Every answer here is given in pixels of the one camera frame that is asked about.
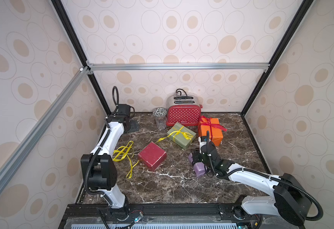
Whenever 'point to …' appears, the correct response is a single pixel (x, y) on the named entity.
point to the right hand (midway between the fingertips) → (198, 148)
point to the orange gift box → (217, 134)
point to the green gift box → (181, 135)
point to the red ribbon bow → (207, 121)
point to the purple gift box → (199, 168)
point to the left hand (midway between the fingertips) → (134, 125)
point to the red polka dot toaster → (185, 109)
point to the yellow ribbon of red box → (123, 151)
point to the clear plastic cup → (161, 121)
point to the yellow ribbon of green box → (188, 135)
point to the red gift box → (151, 156)
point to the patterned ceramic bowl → (160, 112)
